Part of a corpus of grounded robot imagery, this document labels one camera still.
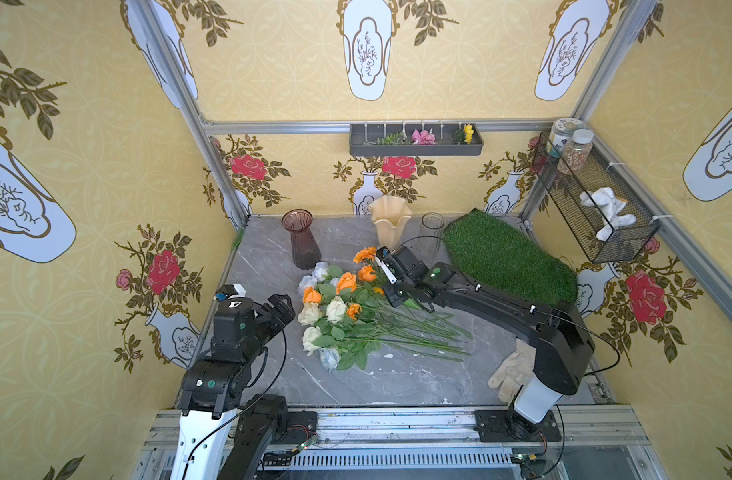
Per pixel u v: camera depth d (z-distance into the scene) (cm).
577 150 80
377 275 87
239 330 49
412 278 63
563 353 44
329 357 80
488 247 109
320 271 97
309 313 84
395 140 88
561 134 86
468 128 88
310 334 82
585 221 75
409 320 90
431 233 95
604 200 71
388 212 100
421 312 95
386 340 88
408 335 88
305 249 100
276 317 60
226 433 45
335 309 83
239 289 62
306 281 94
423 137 88
